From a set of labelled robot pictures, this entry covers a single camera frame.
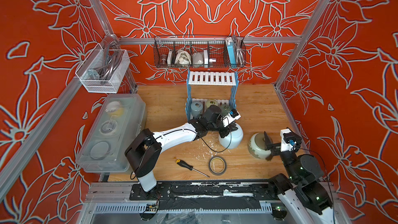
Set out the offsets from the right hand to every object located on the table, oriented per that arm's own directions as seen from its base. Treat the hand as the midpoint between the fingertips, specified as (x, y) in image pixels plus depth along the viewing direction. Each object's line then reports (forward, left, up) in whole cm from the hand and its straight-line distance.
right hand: (274, 129), depth 66 cm
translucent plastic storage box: (+10, +73, -6) cm, 74 cm away
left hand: (+7, +14, -8) cm, 17 cm away
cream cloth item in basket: (+44, +43, +7) cm, 62 cm away
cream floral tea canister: (0, +3, -17) cm, 18 cm away
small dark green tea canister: (+22, +18, -15) cm, 32 cm away
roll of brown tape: (-9, +19, -25) cm, 32 cm away
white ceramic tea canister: (+1, +15, -14) cm, 21 cm away
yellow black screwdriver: (-9, +38, -24) cm, 46 cm away
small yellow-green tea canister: (+27, +26, -14) cm, 40 cm away
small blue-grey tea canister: (+22, +35, -15) cm, 44 cm away
